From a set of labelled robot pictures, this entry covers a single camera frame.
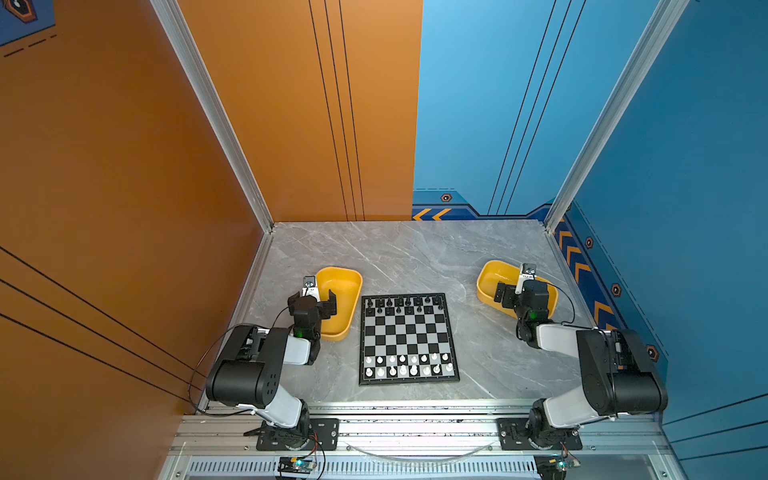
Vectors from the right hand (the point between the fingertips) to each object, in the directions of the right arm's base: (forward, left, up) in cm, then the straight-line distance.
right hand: (513, 284), depth 94 cm
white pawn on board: (-23, +45, -4) cm, 51 cm away
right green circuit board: (-47, +1, -8) cm, 47 cm away
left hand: (-2, +63, +1) cm, 63 cm away
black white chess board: (-16, +35, -5) cm, 38 cm away
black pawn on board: (-7, +46, -4) cm, 47 cm away
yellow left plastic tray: (+4, +54, -5) cm, 55 cm away
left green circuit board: (-46, +61, -7) cm, 77 cm away
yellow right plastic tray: (+8, +4, -4) cm, 9 cm away
